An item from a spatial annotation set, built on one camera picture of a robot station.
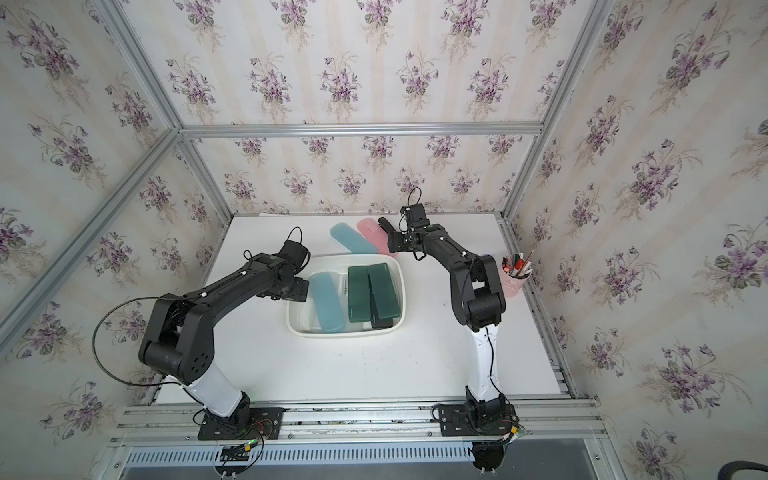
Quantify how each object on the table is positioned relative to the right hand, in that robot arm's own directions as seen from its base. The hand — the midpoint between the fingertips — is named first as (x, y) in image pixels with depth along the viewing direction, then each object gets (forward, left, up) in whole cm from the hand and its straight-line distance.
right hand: (402, 241), depth 102 cm
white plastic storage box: (-26, +32, -6) cm, 41 cm away
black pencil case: (-28, +8, -5) cm, 29 cm away
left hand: (-21, +35, -2) cm, 41 cm away
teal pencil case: (+8, +21, -8) cm, 24 cm away
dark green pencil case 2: (-18, +6, -3) cm, 19 cm away
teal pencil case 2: (-21, +24, -5) cm, 32 cm away
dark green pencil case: (-20, +14, -3) cm, 24 cm away
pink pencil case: (+10, +10, -8) cm, 16 cm away
